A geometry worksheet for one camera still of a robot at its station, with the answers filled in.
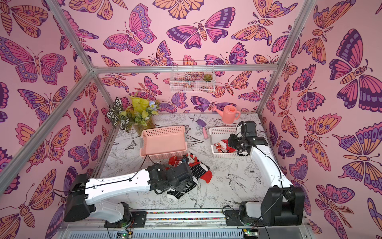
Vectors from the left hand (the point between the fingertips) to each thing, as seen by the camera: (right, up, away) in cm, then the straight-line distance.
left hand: (185, 180), depth 75 cm
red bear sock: (-7, +7, +13) cm, 17 cm away
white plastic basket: (+21, +22, +30) cm, 43 cm away
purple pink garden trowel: (+11, +30, +38) cm, 50 cm away
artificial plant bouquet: (-33, +34, +18) cm, 51 cm away
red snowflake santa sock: (+25, +14, +25) cm, 38 cm away
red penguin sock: (+21, +13, +23) cm, 34 cm away
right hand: (+25, +19, +10) cm, 33 cm away
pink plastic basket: (-19, +16, +28) cm, 37 cm away
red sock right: (+12, -2, +10) cm, 16 cm away
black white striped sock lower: (-5, -10, +7) cm, 13 cm away
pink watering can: (+31, +36, +33) cm, 58 cm away
